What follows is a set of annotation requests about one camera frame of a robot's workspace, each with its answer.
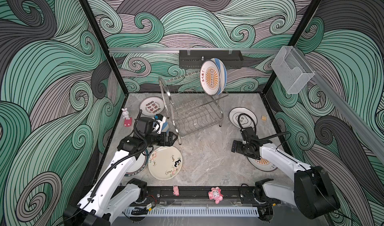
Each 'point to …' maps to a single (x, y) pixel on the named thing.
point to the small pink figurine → (175, 190)
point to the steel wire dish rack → (191, 111)
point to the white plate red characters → (151, 106)
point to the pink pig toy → (215, 194)
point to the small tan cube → (264, 117)
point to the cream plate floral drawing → (165, 162)
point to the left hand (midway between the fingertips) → (170, 134)
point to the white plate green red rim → (139, 165)
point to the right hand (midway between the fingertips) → (239, 149)
